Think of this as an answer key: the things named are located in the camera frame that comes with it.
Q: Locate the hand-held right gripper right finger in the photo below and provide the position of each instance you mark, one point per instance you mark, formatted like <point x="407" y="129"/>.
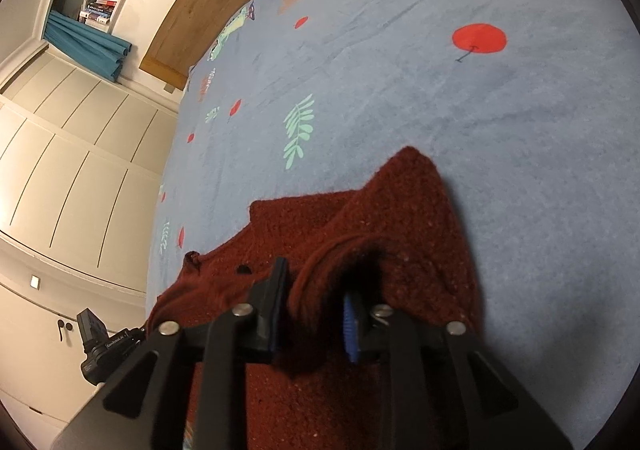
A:
<point x="351" y="330"/>

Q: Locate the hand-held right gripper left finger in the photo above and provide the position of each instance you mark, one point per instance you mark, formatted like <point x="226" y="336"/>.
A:
<point x="265" y="310"/>

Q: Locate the dark red knitted sweater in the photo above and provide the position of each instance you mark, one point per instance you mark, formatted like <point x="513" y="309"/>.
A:
<point x="400" y="210"/>

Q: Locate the white wardrobe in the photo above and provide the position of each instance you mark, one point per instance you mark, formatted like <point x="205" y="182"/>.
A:
<point x="75" y="155"/>

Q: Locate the blue printed bed blanket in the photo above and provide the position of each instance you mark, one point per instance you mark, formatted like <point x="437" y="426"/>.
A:
<point x="400" y="105"/>

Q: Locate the wooden headboard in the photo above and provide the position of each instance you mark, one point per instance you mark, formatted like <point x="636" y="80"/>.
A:
<point x="200" y="15"/>

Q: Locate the teal curtain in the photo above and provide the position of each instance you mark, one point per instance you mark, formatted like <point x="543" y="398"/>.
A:
<point x="85" y="45"/>

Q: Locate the white square wall plate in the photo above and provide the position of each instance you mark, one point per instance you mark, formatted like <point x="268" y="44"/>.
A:
<point x="35" y="281"/>

